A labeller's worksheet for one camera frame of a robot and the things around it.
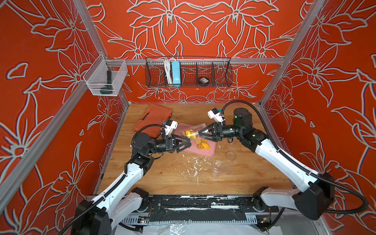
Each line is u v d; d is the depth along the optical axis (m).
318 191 0.38
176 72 0.90
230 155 0.92
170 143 0.55
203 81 0.95
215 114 0.63
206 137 0.63
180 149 0.65
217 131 0.58
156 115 1.07
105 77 0.88
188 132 0.62
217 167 0.83
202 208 0.73
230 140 0.61
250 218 0.70
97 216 0.38
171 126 0.63
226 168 0.88
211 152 0.92
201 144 0.94
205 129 0.61
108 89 0.79
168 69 0.89
